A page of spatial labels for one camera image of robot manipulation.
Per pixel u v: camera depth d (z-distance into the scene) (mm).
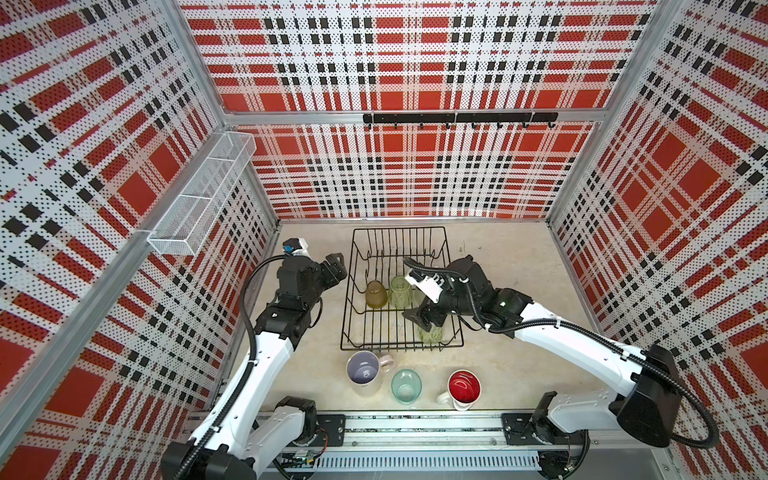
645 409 397
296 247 653
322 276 681
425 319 653
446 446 720
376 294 925
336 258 723
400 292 951
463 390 716
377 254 1043
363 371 802
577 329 470
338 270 693
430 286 635
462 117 892
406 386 809
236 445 393
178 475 359
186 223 907
